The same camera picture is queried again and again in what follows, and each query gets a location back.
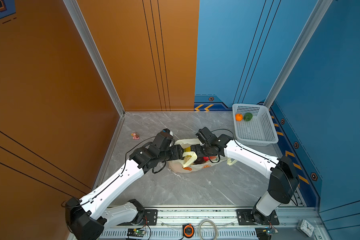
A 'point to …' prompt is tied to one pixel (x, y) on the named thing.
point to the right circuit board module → (265, 233)
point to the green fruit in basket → (248, 116)
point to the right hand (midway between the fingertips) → (196, 152)
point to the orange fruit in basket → (239, 117)
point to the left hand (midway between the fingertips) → (180, 149)
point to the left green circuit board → (135, 232)
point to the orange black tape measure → (188, 230)
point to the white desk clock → (306, 227)
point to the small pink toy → (135, 136)
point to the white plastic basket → (253, 124)
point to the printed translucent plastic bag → (190, 163)
